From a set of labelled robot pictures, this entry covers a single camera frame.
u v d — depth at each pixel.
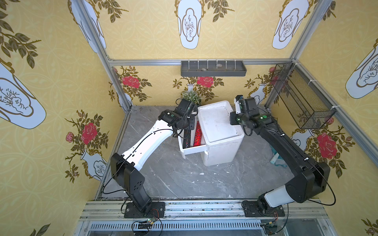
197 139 0.79
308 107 0.65
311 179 0.40
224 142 0.72
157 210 0.73
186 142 0.76
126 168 0.42
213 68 0.92
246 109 0.61
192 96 1.03
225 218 0.72
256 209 0.73
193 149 0.75
